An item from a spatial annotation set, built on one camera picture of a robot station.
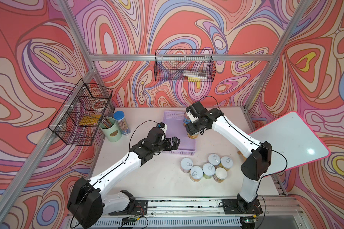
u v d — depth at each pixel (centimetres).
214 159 85
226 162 84
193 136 85
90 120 72
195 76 91
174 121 110
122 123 92
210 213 73
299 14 71
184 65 96
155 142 61
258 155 45
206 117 58
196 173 80
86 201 39
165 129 73
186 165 84
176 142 71
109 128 89
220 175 78
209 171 81
